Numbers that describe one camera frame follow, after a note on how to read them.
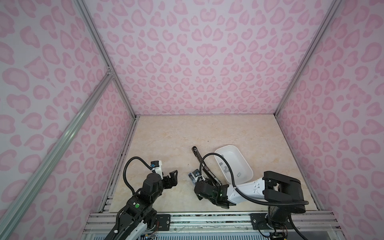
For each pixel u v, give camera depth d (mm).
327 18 724
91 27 740
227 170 905
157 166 682
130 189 591
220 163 951
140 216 539
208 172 878
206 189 625
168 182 691
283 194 446
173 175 719
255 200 462
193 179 753
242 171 903
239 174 898
